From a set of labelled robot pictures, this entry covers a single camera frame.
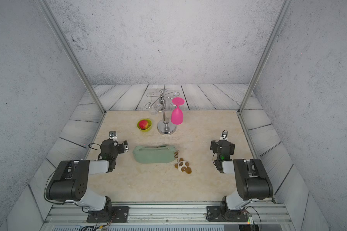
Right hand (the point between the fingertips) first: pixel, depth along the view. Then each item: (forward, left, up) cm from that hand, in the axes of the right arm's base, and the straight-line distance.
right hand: (224, 140), depth 93 cm
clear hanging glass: (+22, +47, +7) cm, 53 cm away
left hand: (0, +67, +1) cm, 67 cm away
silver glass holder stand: (+17, +40, -7) cm, 44 cm away
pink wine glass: (+11, +30, +13) cm, 35 cm away
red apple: (+14, +54, 0) cm, 56 cm away
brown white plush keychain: (-16, +26, -4) cm, 31 cm away
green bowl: (+13, +51, -3) cm, 53 cm away
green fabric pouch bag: (-10, +44, 0) cm, 45 cm away
